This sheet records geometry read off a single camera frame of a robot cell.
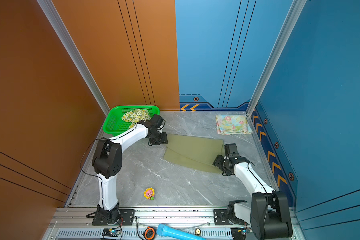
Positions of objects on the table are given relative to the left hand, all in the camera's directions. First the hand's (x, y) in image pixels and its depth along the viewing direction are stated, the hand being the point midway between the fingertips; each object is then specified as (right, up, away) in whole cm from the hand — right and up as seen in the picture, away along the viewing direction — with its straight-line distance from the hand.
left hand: (165, 140), depth 96 cm
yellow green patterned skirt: (-26, +17, +15) cm, 34 cm away
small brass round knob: (+18, -38, -30) cm, 51 cm away
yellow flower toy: (-6, -25, -19) cm, 33 cm away
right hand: (+31, -13, -8) cm, 35 cm away
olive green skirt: (+20, -8, +2) cm, 22 cm away
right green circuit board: (+40, -40, -26) cm, 63 cm away
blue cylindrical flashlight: (+3, -37, -29) cm, 48 cm away
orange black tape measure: (-3, -39, -29) cm, 49 cm away
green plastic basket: (-40, +10, +12) cm, 43 cm away
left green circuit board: (-22, -41, -26) cm, 53 cm away
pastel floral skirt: (+48, +10, +13) cm, 50 cm away
